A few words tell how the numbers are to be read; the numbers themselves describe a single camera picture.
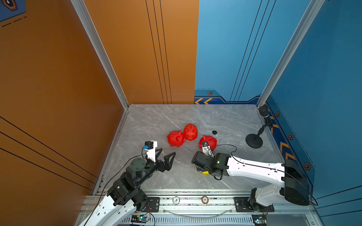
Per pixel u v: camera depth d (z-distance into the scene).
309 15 0.72
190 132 0.93
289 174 0.42
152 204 0.74
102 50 0.86
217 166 0.53
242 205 0.72
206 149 0.69
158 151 0.71
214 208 0.72
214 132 1.02
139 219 0.71
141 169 0.50
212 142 0.91
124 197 0.50
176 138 0.89
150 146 0.60
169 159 0.61
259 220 0.71
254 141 0.98
